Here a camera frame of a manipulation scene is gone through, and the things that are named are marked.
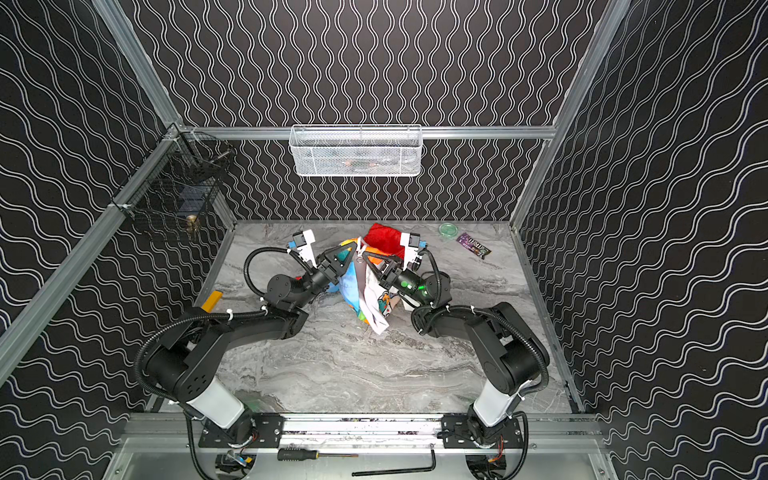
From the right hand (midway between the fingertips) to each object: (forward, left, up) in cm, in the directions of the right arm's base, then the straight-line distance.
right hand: (363, 258), depth 73 cm
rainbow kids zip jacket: (-4, +1, -8) cm, 8 cm away
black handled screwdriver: (-38, +14, -26) cm, 48 cm away
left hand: (-1, 0, +5) cm, 5 cm away
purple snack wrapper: (+30, -36, -29) cm, 55 cm away
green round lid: (+37, -28, -28) cm, 54 cm away
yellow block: (+3, +53, -27) cm, 59 cm away
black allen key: (-39, -12, -32) cm, 52 cm away
